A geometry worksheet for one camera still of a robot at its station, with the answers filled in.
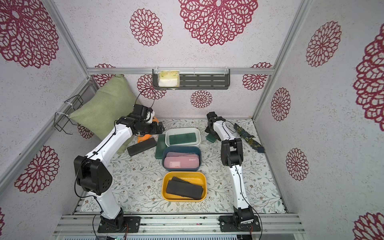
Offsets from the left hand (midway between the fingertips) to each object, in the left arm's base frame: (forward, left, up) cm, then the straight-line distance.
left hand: (157, 130), depth 88 cm
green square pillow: (+10, +29, +12) cm, 32 cm away
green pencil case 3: (+5, -33, -15) cm, 37 cm away
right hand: (+14, -36, -19) cm, 43 cm away
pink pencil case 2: (-8, -13, -15) cm, 22 cm away
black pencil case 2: (-22, -10, -18) cm, 30 cm away
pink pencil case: (-14, -14, -14) cm, 24 cm away
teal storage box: (-3, -19, -16) cm, 25 cm away
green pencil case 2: (+1, +2, -19) cm, 19 cm away
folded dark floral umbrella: (+7, -61, -19) cm, 65 cm away
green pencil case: (+8, -13, -19) cm, 25 cm away
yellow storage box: (-22, -24, -19) cm, 37 cm away
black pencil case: (-29, -17, -16) cm, 37 cm away
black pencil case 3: (0, +15, -19) cm, 24 cm away
